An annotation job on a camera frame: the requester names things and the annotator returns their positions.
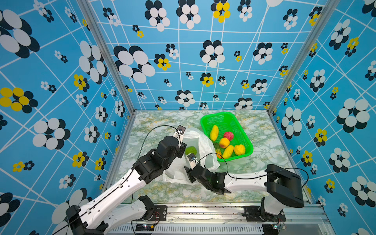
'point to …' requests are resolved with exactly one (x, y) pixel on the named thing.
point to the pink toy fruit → (229, 135)
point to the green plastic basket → (228, 122)
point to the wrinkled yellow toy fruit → (239, 150)
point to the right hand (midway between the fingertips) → (188, 165)
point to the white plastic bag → (197, 142)
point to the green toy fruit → (190, 150)
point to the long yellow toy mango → (214, 133)
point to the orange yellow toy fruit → (224, 142)
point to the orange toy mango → (217, 149)
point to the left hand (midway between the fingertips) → (181, 137)
